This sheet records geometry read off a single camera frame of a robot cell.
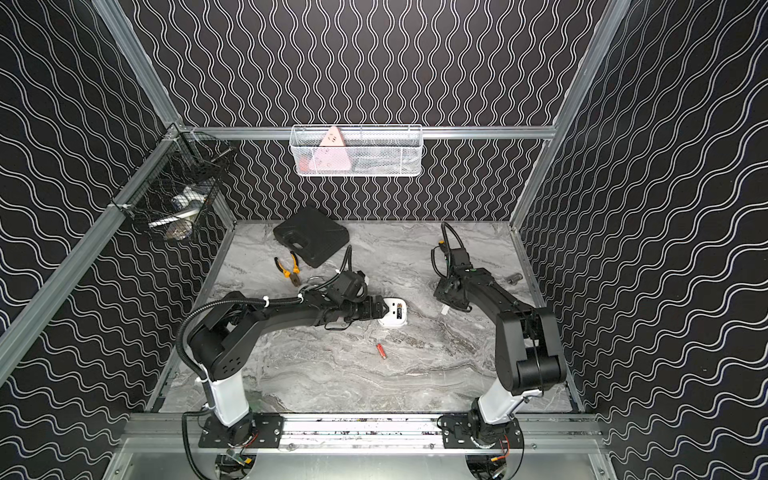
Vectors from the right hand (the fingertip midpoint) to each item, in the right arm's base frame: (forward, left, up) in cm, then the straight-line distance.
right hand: (444, 296), depth 94 cm
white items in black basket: (+2, +70, +29) cm, 76 cm away
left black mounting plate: (-37, +48, -5) cm, 61 cm away
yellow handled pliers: (+10, +51, -3) cm, 52 cm away
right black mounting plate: (-37, -2, -3) cm, 37 cm away
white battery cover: (-2, -1, -5) cm, 5 cm away
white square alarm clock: (-6, +15, -1) cm, 17 cm away
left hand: (-4, +20, +1) cm, 21 cm away
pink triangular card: (+30, +35, +32) cm, 56 cm away
